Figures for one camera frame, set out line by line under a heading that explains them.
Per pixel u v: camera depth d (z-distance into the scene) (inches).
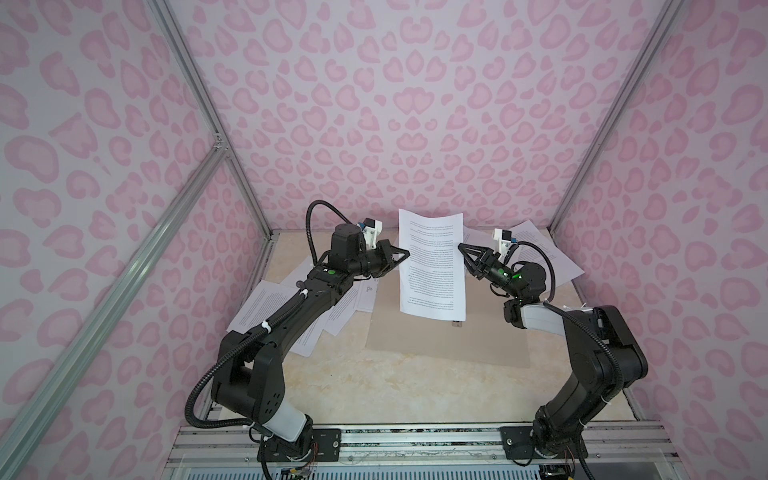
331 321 37.6
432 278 32.2
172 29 27.8
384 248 28.1
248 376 17.2
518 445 28.9
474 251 31.3
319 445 28.7
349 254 25.2
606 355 17.9
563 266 44.0
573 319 19.5
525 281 26.6
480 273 29.6
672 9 27.1
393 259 29.3
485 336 36.8
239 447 29.5
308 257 26.0
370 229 29.6
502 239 30.8
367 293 40.4
